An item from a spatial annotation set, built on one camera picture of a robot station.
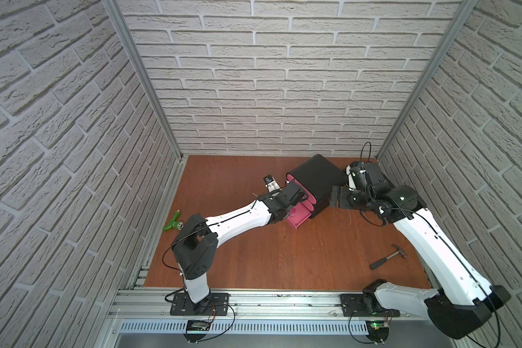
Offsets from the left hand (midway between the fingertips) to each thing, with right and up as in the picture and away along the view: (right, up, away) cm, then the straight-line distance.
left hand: (291, 194), depth 86 cm
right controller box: (+27, -44, -16) cm, 54 cm away
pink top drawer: (+7, -1, -3) cm, 8 cm away
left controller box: (-33, -42, -16) cm, 56 cm away
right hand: (+16, +1, -14) cm, 22 cm away
